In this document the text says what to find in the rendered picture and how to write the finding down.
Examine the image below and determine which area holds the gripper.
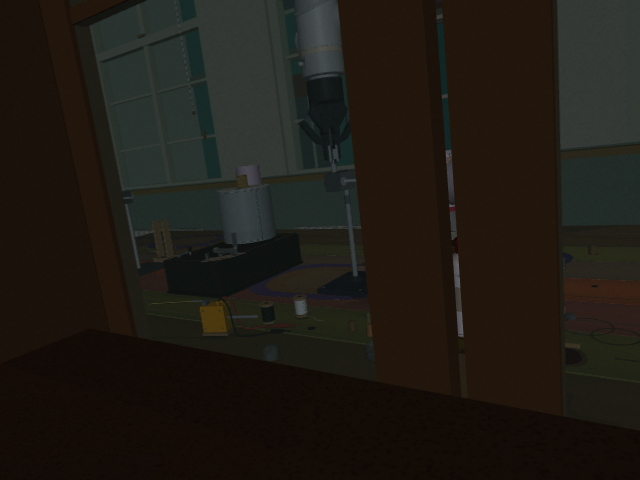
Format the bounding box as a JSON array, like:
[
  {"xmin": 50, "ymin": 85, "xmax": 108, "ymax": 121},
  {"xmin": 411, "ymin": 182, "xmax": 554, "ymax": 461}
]
[{"xmin": 298, "ymin": 74, "xmax": 352, "ymax": 167}]

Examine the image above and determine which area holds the grey boss head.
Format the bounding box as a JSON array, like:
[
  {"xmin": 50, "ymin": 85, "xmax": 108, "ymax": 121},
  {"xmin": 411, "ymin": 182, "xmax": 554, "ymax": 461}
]
[{"xmin": 323, "ymin": 169, "xmax": 358, "ymax": 194}]

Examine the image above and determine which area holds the grey stand rod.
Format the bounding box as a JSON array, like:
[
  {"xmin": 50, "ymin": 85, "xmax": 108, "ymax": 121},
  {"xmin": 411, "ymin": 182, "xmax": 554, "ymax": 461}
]
[{"xmin": 343, "ymin": 190, "xmax": 362, "ymax": 278}]

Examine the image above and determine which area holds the grey speed lever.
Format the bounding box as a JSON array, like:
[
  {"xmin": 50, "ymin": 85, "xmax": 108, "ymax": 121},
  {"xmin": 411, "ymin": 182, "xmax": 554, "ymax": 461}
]
[{"xmin": 187, "ymin": 243, "xmax": 246, "ymax": 262}]

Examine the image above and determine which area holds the black drum base box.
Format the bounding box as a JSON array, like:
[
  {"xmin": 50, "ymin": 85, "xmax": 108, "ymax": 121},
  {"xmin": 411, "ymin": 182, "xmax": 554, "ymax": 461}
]
[{"xmin": 164, "ymin": 231, "xmax": 304, "ymax": 297}]

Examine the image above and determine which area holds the wooden rod rack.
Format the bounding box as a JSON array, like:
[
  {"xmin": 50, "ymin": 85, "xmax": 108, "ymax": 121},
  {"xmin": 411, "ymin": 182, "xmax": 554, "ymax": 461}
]
[{"xmin": 151, "ymin": 219, "xmax": 175, "ymax": 262}]

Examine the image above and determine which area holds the narrow paned window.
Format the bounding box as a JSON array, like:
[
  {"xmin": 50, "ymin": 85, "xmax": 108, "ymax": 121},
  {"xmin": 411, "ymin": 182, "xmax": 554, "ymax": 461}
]
[{"xmin": 282, "ymin": 0, "xmax": 351, "ymax": 172}]

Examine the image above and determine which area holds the pink cylinder cap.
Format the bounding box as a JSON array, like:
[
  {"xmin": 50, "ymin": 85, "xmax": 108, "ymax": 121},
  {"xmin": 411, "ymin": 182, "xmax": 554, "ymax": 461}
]
[{"xmin": 235, "ymin": 164, "xmax": 263, "ymax": 189}]

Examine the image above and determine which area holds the large paned window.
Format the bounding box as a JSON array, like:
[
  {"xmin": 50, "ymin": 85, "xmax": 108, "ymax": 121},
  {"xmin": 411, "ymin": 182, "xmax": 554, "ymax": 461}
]
[{"xmin": 96, "ymin": 27, "xmax": 223, "ymax": 187}]

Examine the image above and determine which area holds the grey tripod stand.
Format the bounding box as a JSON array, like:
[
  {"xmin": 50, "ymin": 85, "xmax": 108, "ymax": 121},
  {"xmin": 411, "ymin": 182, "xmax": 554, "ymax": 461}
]
[{"xmin": 121, "ymin": 189, "xmax": 142, "ymax": 274}]

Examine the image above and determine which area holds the yellow box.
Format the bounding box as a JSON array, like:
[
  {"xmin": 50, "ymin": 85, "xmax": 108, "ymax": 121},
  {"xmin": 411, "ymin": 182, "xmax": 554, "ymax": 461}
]
[{"xmin": 199, "ymin": 301, "xmax": 233, "ymax": 337}]

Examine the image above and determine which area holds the dark brown cabinet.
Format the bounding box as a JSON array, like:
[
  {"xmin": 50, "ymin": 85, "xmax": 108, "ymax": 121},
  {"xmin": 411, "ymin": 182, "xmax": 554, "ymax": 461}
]
[{"xmin": 0, "ymin": 327, "xmax": 640, "ymax": 480}]

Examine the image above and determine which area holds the brown wooden frame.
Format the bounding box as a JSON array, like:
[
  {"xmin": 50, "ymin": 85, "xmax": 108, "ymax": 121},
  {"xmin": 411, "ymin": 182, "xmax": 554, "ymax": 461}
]
[{"xmin": 0, "ymin": 0, "xmax": 565, "ymax": 417}]

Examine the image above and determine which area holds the grey recording drum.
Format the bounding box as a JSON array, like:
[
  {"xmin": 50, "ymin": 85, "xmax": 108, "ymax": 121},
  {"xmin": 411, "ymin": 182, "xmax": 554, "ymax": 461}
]
[{"xmin": 216, "ymin": 183, "xmax": 278, "ymax": 247}]

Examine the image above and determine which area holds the black stand base plate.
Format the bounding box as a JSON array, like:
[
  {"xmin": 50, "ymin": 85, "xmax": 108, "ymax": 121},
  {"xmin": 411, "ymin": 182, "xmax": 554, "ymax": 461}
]
[{"xmin": 316, "ymin": 269, "xmax": 369, "ymax": 297}]

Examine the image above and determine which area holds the white and red post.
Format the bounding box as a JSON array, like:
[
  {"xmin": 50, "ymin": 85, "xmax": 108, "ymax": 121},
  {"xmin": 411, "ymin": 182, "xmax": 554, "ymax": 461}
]
[{"xmin": 444, "ymin": 148, "xmax": 466, "ymax": 338}]

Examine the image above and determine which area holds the red cable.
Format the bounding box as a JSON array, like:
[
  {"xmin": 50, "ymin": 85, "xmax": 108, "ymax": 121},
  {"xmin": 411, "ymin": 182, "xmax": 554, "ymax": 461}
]
[{"xmin": 230, "ymin": 322, "xmax": 297, "ymax": 335}]

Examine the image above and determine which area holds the black cable loop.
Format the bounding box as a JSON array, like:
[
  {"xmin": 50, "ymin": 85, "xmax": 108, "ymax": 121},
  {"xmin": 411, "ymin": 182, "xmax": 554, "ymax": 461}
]
[{"xmin": 589, "ymin": 316, "xmax": 640, "ymax": 347}]

